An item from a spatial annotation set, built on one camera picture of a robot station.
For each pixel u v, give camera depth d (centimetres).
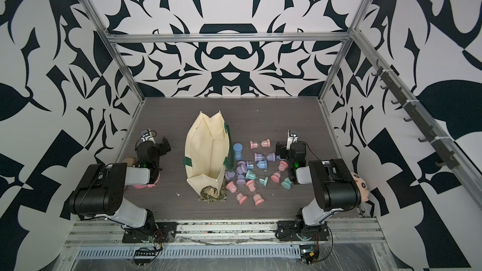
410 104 58
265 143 96
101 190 47
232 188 83
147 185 85
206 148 94
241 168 84
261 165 89
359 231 76
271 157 92
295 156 74
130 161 94
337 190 46
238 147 89
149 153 71
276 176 86
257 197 81
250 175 86
